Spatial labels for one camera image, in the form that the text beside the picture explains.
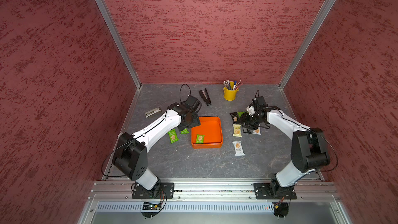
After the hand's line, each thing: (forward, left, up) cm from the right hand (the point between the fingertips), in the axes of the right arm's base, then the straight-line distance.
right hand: (240, 125), depth 90 cm
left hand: (-3, +29, +6) cm, 30 cm away
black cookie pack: (0, -5, -6) cm, 8 cm away
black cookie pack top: (+9, +1, -5) cm, 11 cm away
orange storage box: (-2, +19, -7) cm, 21 cm away
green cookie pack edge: (-3, +41, -5) cm, 41 cm away
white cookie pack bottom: (-12, +2, -5) cm, 13 cm away
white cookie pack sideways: (-1, -11, -6) cm, 13 cm away
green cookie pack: (0, +34, -5) cm, 34 cm away
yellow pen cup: (+26, +3, -2) cm, 26 cm away
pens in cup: (+32, +1, +2) cm, 32 cm away
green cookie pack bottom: (-6, +25, -4) cm, 26 cm away
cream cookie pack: (0, +1, -6) cm, 6 cm away
